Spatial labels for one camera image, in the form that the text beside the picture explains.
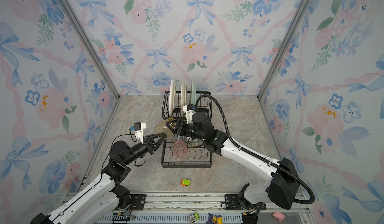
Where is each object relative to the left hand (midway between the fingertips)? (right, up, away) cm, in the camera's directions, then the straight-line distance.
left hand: (165, 134), depth 68 cm
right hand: (+2, +4, +1) cm, 5 cm away
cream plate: (+8, +18, +5) cm, 20 cm away
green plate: (+13, +19, +6) cm, 24 cm away
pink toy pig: (+53, -38, +1) cm, 65 cm away
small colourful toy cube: (+9, -27, +10) cm, 30 cm away
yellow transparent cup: (-3, +3, +9) cm, 10 cm away
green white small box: (+13, -37, 0) cm, 40 cm away
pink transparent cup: (+5, -11, +18) cm, 22 cm away
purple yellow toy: (+23, -38, 0) cm, 44 cm away
